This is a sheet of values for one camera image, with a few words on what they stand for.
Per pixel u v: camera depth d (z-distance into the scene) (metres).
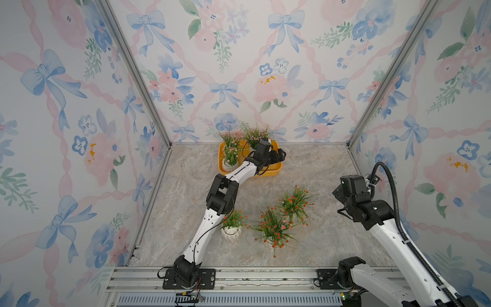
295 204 0.78
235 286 0.73
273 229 0.72
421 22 0.72
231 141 1.01
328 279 0.70
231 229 0.81
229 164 0.99
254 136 1.03
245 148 1.03
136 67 0.86
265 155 0.89
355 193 0.56
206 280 0.74
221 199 0.67
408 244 0.44
